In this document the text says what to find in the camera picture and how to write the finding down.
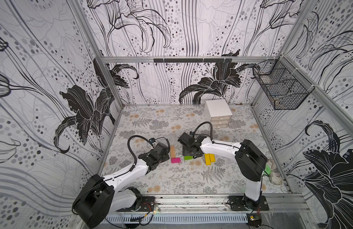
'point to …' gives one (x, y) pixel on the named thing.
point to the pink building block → (176, 160)
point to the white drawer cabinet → (218, 112)
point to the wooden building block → (172, 151)
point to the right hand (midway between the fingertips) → (189, 151)
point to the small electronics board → (254, 220)
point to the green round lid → (267, 169)
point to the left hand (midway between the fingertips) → (164, 156)
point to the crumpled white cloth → (275, 177)
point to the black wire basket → (286, 87)
